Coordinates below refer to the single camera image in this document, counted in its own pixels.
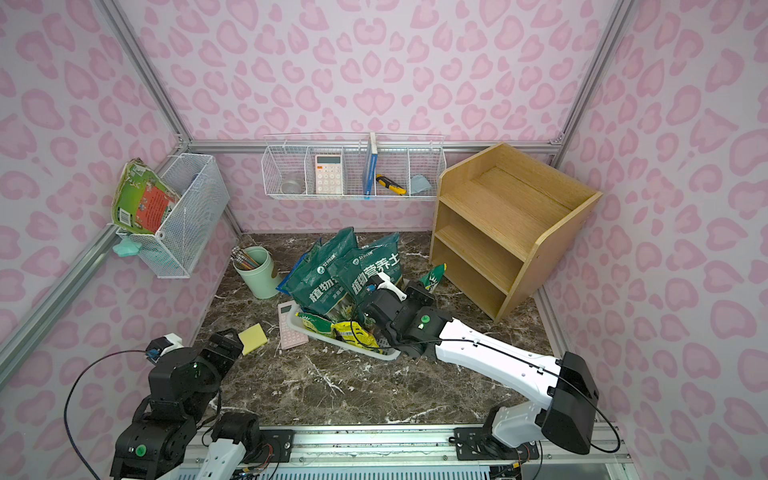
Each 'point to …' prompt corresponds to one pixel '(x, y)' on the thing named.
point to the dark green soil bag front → (355, 266)
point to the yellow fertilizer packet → (353, 332)
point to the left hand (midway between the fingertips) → (227, 336)
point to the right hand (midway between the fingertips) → (421, 284)
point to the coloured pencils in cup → (241, 258)
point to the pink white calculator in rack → (328, 174)
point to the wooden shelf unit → (503, 222)
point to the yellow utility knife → (392, 186)
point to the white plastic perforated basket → (387, 350)
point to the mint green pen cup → (259, 280)
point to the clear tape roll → (292, 187)
